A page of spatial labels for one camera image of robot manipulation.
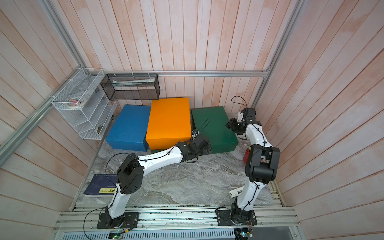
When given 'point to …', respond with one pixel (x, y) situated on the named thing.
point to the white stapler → (235, 192)
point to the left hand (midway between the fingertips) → (205, 150)
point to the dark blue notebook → (102, 184)
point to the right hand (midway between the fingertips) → (229, 124)
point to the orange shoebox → (169, 122)
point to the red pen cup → (246, 155)
